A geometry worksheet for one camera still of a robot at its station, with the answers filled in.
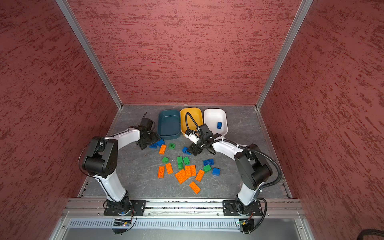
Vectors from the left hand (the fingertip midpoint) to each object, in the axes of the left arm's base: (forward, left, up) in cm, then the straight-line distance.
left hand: (154, 144), depth 98 cm
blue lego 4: (-18, -41, 0) cm, 44 cm away
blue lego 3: (-12, -38, 0) cm, 39 cm away
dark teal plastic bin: (+15, -8, +1) cm, 17 cm away
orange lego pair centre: (-18, -25, +2) cm, 31 cm away
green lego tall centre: (-13, -19, +2) cm, 23 cm away
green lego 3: (-17, -35, +2) cm, 39 cm away
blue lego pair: (-5, -21, +3) cm, 22 cm away
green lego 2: (-12, -23, +3) cm, 26 cm away
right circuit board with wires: (-43, -54, -3) cm, 69 cm away
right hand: (-5, -26, +4) cm, 27 cm away
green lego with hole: (-2, -13, +2) cm, 13 cm away
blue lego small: (+16, -45, +2) cm, 48 cm away
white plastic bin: (+23, -44, -1) cm, 50 cm away
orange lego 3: (-16, -13, 0) cm, 21 cm away
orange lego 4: (-20, -31, -1) cm, 37 cm away
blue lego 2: (0, -5, +2) cm, 5 cm away
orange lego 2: (-19, -8, 0) cm, 20 cm away
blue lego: (-1, 0, 0) cm, 1 cm away
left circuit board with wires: (-43, +9, -3) cm, 44 cm away
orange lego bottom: (-27, -28, -1) cm, 39 cm away
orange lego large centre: (-21, -20, 0) cm, 29 cm away
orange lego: (-4, -7, +1) cm, 8 cm away
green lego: (-11, -9, +1) cm, 15 cm away
